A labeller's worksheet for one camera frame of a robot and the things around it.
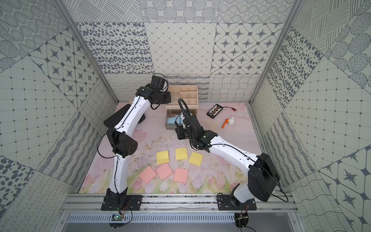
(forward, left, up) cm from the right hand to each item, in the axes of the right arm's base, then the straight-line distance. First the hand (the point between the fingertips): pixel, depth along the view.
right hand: (179, 129), depth 81 cm
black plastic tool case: (+17, +51, -13) cm, 56 cm away
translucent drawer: (+6, +6, -2) cm, 9 cm away
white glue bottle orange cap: (+20, -36, -17) cm, 44 cm away
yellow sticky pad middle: (-5, 0, -19) cm, 20 cm away
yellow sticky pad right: (-8, -10, -20) cm, 24 cm away
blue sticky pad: (+7, +5, 0) cm, 9 cm away
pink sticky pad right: (-19, -1, -20) cm, 28 cm away
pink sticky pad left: (-19, +19, -19) cm, 33 cm away
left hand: (+18, +3, +7) cm, 20 cm away
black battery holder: (+31, -25, -18) cm, 44 cm away
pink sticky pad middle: (-17, +9, -18) cm, 27 cm away
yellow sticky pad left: (-8, +12, -19) cm, 24 cm away
